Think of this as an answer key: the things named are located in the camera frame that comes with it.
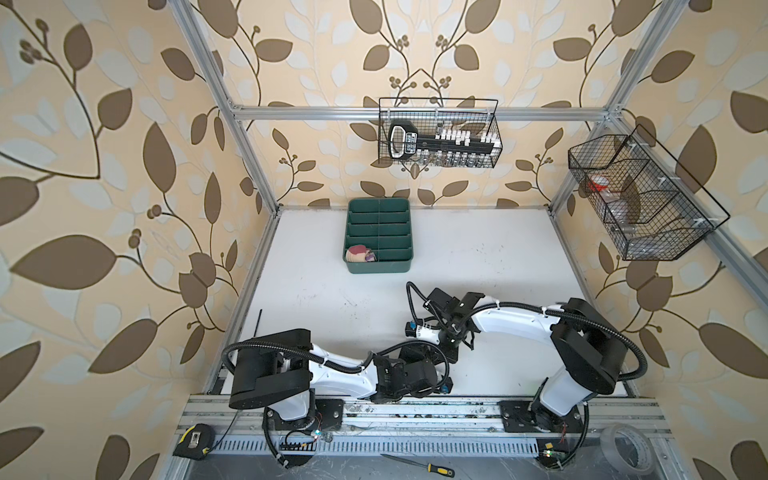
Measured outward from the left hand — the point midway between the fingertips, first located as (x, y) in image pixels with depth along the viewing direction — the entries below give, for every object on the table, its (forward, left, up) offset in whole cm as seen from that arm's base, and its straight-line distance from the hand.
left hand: (422, 348), depth 82 cm
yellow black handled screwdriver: (-26, -2, -2) cm, 26 cm away
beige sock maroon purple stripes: (+28, +20, +6) cm, 35 cm away
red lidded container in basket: (+36, -47, +30) cm, 66 cm away
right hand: (-2, -4, -3) cm, 5 cm away
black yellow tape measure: (-23, +53, 0) cm, 58 cm away
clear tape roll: (-22, -51, 0) cm, 55 cm away
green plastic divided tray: (+44, +13, +2) cm, 46 cm away
